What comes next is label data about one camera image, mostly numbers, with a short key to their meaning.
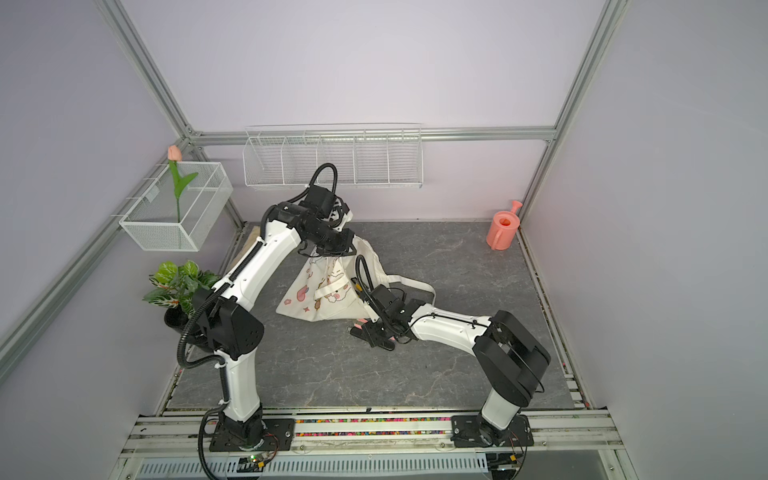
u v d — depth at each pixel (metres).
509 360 0.45
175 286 0.74
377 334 0.77
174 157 0.83
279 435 0.74
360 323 0.91
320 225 0.69
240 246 1.16
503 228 1.05
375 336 0.76
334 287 0.82
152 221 0.79
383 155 1.05
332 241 0.74
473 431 0.74
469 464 0.71
